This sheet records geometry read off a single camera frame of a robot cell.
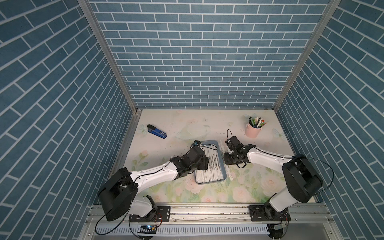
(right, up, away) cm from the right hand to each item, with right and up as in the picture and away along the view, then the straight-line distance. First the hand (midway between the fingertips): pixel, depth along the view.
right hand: (226, 160), depth 91 cm
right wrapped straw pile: (0, -7, -5) cm, 8 cm away
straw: (-10, -3, -1) cm, 10 cm away
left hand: (-12, +1, -8) cm, 15 cm away
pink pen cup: (+18, +17, +8) cm, 26 cm away
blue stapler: (-49, +18, +11) cm, 53 cm away
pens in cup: (+22, +23, +8) cm, 33 cm away
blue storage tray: (-7, -5, -4) cm, 10 cm away
